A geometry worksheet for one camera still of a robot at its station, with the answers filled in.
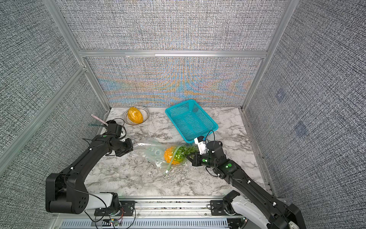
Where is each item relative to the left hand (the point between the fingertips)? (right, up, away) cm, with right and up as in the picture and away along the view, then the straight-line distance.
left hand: (135, 146), depth 85 cm
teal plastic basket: (+35, +16, +28) cm, 47 cm away
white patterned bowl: (-4, +24, +31) cm, 39 cm away
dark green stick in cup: (-26, +13, +7) cm, 30 cm away
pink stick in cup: (-27, +16, +10) cm, 33 cm away
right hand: (+30, -2, -11) cm, 32 cm away
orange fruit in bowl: (-7, +20, +21) cm, 30 cm away
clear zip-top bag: (+8, -4, +9) cm, 13 cm away
